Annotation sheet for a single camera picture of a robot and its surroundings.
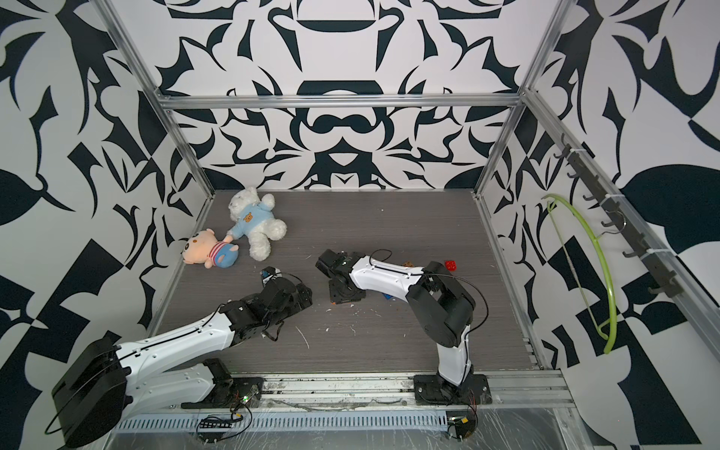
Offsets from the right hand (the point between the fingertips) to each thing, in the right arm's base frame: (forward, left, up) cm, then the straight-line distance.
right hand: (341, 293), depth 90 cm
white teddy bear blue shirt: (+24, +31, +7) cm, 40 cm away
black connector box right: (-33, -32, -4) cm, 46 cm away
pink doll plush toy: (+14, +45, +7) cm, 48 cm away
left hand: (-2, +11, +5) cm, 12 cm away
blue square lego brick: (-14, -12, +29) cm, 35 cm away
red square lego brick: (+11, -37, -3) cm, 39 cm away
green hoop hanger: (+16, -59, +25) cm, 66 cm away
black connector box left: (-36, +30, -2) cm, 47 cm away
